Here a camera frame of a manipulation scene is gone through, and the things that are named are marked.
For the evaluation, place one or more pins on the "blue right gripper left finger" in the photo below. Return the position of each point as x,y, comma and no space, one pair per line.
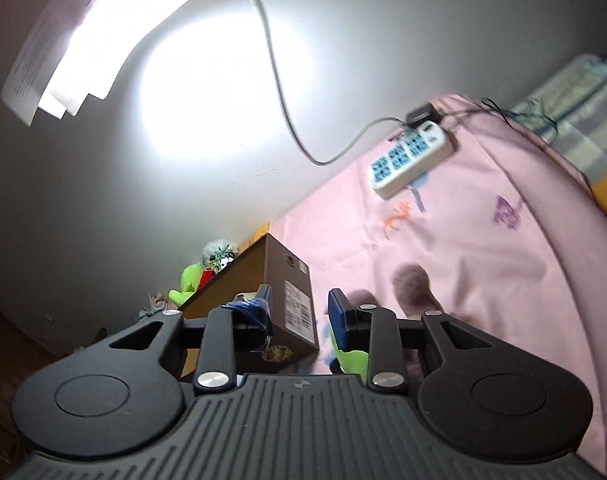
253,312

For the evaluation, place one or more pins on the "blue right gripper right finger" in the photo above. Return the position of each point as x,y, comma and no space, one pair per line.
338,309

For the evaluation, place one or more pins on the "green pear plush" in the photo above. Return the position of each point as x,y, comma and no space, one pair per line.
353,362

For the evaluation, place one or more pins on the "brown cardboard box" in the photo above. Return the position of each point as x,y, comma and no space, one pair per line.
267,262

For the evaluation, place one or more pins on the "red plush toy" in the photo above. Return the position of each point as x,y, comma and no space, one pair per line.
206,276

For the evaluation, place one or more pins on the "green yellow plush toy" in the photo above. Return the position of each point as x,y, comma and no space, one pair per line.
189,282

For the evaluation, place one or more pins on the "grey fluffy plush ball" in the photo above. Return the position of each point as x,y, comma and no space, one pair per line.
213,245

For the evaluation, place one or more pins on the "pink printed bedsheet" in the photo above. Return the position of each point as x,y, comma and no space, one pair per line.
506,230

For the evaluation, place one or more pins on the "white blue power strip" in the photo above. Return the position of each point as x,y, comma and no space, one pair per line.
409,157

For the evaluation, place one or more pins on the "black plug adapter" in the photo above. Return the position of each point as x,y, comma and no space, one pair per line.
424,113

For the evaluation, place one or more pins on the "striped blanket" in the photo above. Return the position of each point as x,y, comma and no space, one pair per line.
569,112

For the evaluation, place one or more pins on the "white paper lamp shade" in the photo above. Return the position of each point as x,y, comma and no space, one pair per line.
76,49

